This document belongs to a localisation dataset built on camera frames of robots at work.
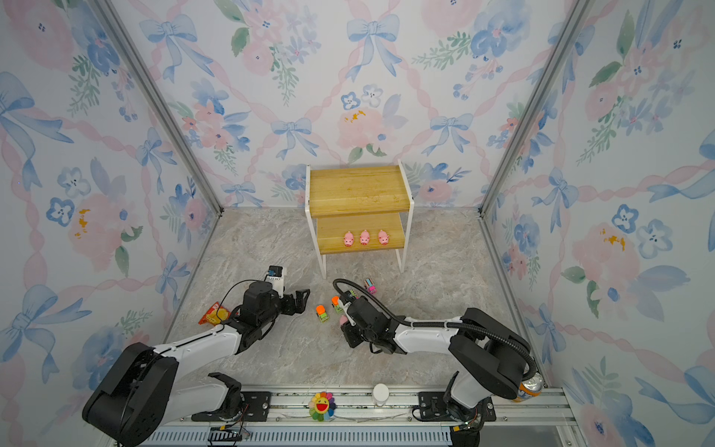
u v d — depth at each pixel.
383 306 0.62
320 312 0.89
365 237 0.88
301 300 0.81
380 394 0.70
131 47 0.75
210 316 0.88
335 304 0.90
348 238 0.88
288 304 0.78
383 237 0.88
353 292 0.78
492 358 0.44
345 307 0.78
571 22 0.70
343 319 0.86
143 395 0.42
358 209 0.76
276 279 0.78
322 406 0.73
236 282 0.86
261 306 0.69
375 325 0.67
